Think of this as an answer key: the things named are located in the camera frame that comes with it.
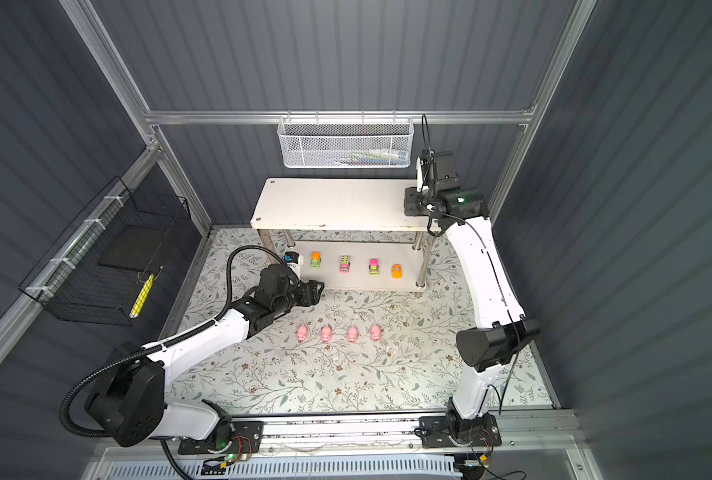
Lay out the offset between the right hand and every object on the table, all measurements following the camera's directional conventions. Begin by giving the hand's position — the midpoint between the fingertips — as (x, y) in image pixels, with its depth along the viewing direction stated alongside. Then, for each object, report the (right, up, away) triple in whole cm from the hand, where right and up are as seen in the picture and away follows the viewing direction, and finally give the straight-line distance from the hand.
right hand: (419, 199), depth 75 cm
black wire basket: (-79, -20, -2) cm, 81 cm away
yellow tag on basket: (-66, -24, -7) cm, 71 cm away
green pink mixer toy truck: (-10, -18, +23) cm, 31 cm away
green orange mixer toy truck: (-30, -16, +23) cm, 41 cm away
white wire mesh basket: (-21, +33, +49) cm, 62 cm away
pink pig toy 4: (-10, -38, +15) cm, 42 cm away
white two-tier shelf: (-18, -6, +44) cm, 48 cm away
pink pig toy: (-33, -38, +15) cm, 53 cm away
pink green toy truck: (-20, -18, +24) cm, 36 cm away
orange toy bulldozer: (-3, -20, +22) cm, 29 cm away
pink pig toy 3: (-18, -38, +14) cm, 44 cm away
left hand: (-28, -23, +11) cm, 38 cm away
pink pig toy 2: (-26, -39, +15) cm, 49 cm away
